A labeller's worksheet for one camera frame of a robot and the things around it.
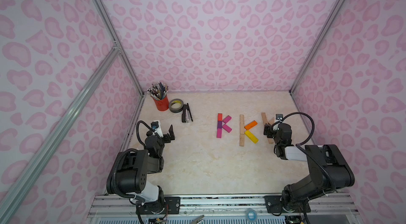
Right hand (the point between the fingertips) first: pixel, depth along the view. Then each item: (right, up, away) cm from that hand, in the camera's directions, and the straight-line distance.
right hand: (273, 122), depth 94 cm
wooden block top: (-17, -1, +8) cm, 19 cm away
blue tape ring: (-19, -40, -23) cm, 50 cm away
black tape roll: (-62, +10, +18) cm, 65 cm away
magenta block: (-32, -7, +3) cm, 33 cm away
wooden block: (-18, -6, +5) cm, 19 cm away
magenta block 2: (-27, +1, +10) cm, 28 cm away
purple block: (-32, -2, +7) cm, 33 cm away
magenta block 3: (-27, -5, +6) cm, 28 cm away
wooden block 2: (-19, -10, +1) cm, 21 cm away
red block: (-31, +2, +12) cm, 33 cm away
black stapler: (-53, +3, +11) cm, 55 cm away
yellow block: (-11, -10, +1) cm, 15 cm away
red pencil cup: (-70, +11, +13) cm, 71 cm away
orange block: (-12, -3, +6) cm, 13 cm away
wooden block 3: (-1, +2, +12) cm, 12 cm away
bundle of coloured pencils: (-70, +19, +4) cm, 73 cm away
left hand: (-62, -1, -4) cm, 62 cm away
